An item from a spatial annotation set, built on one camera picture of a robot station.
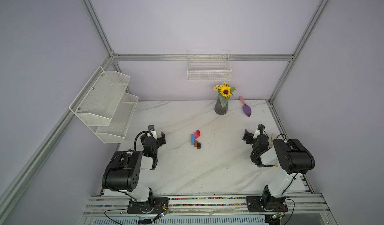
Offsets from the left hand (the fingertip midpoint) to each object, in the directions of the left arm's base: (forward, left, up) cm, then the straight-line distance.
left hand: (154, 134), depth 94 cm
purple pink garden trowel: (+27, -66, -4) cm, 71 cm away
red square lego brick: (+3, -28, -3) cm, 29 cm away
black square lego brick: (-7, -29, -4) cm, 30 cm away
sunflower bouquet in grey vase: (+21, -46, +19) cm, 54 cm away
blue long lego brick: (-2, -25, -4) cm, 25 cm away
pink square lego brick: (+1, -26, -3) cm, 27 cm away
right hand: (+3, -65, -3) cm, 65 cm away
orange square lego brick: (-5, -27, -4) cm, 27 cm away
